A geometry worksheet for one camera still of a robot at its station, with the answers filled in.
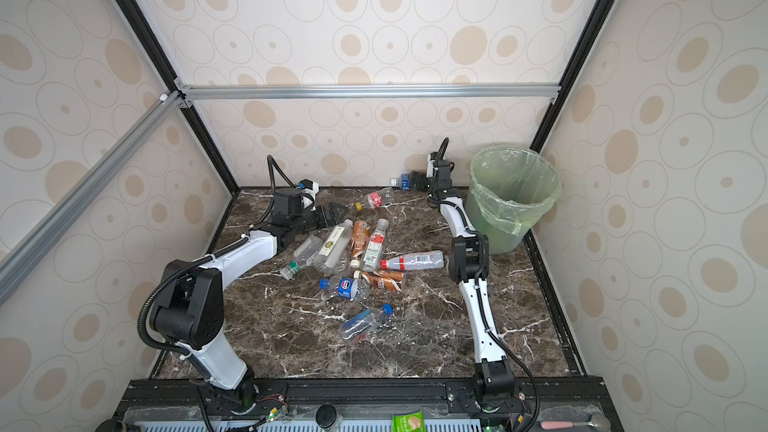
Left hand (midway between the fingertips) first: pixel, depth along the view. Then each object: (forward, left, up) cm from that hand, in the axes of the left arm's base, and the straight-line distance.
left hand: (344, 205), depth 88 cm
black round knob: (-51, 0, -7) cm, 52 cm away
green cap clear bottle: (-6, +15, -16) cm, 22 cm away
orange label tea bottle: (-2, -4, -16) cm, 16 cm away
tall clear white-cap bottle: (-9, +3, -11) cm, 14 cm away
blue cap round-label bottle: (-20, -2, -14) cm, 25 cm away
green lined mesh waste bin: (+13, -54, -6) cm, 55 cm away
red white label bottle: (-4, -9, -14) cm, 17 cm away
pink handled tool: (-52, -64, -19) cm, 85 cm away
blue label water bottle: (+25, -19, -16) cm, 36 cm away
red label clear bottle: (+15, -9, -15) cm, 23 cm away
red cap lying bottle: (-10, -22, -16) cm, 29 cm away
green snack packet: (-52, -18, -16) cm, 57 cm away
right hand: (+27, -25, -13) cm, 39 cm away
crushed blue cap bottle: (-29, -6, -18) cm, 34 cm away
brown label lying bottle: (-17, -13, -14) cm, 26 cm away
